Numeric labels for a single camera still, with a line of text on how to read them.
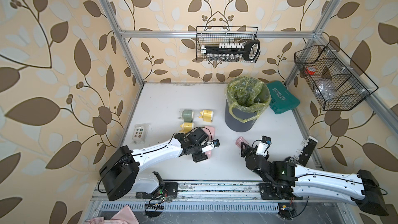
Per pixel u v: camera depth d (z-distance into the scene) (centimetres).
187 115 94
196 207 71
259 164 57
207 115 95
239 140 91
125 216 68
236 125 96
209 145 72
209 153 79
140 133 91
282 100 105
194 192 75
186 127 88
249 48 82
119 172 42
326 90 70
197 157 73
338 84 72
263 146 68
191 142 63
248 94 84
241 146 76
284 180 54
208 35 91
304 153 85
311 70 80
